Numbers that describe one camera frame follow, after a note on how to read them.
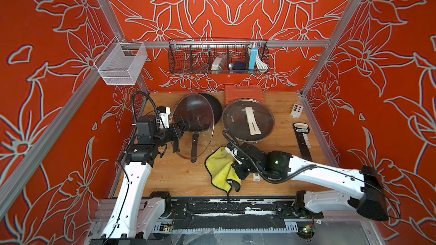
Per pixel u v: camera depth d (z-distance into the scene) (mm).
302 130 980
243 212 729
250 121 880
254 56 852
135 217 426
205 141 964
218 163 846
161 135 588
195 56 1005
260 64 916
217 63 913
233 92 1144
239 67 954
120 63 924
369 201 383
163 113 645
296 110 1064
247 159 526
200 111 902
